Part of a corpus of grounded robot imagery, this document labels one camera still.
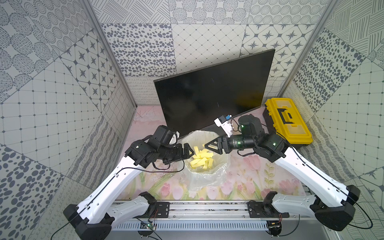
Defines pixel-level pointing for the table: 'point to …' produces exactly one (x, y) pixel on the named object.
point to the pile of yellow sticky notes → (202, 158)
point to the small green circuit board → (150, 226)
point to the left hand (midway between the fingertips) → (186, 151)
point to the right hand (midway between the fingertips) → (209, 146)
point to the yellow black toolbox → (284, 119)
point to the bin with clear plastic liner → (213, 177)
